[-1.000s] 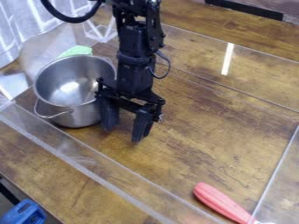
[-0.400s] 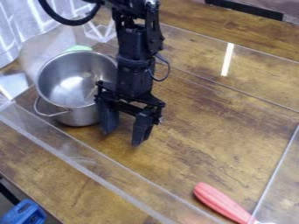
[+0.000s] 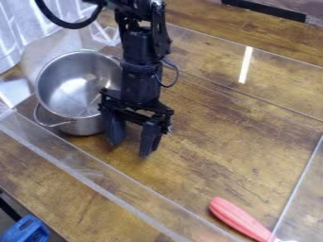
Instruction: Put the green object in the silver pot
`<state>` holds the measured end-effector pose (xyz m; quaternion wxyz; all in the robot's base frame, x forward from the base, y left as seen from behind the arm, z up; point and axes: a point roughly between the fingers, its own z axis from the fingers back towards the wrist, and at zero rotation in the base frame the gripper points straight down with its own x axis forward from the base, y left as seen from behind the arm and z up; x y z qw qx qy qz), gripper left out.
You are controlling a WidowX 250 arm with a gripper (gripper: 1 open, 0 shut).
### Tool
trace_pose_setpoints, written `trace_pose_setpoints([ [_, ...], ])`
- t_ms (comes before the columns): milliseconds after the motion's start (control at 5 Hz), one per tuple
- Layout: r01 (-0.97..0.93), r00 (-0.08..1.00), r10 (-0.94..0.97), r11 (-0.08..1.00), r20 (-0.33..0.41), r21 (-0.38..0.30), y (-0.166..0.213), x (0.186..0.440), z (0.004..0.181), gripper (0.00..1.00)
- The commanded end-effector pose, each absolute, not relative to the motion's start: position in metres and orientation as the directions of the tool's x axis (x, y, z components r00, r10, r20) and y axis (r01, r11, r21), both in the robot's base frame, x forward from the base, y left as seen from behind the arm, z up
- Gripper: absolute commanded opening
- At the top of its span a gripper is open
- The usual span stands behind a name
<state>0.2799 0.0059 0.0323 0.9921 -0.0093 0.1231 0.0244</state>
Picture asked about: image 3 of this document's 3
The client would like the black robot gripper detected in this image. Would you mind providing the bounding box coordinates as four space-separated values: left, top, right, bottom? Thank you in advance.
99 60 174 158

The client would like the silver metal pot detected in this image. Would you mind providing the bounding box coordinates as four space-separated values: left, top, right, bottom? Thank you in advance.
34 50 122 136

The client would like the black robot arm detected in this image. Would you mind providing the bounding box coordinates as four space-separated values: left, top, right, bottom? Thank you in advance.
99 0 174 157

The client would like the red ridged plastic object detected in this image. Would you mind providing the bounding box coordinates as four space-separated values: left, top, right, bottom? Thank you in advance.
209 197 271 242

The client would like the blue plastic object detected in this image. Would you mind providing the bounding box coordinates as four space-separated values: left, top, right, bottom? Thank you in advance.
0 215 51 242

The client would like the black bar on table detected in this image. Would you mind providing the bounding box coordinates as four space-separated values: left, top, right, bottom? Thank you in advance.
221 0 307 23

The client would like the clear acrylic enclosure wall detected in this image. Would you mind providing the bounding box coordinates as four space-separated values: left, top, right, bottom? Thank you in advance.
0 12 323 242

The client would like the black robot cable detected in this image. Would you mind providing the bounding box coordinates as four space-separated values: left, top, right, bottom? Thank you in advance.
35 0 181 89

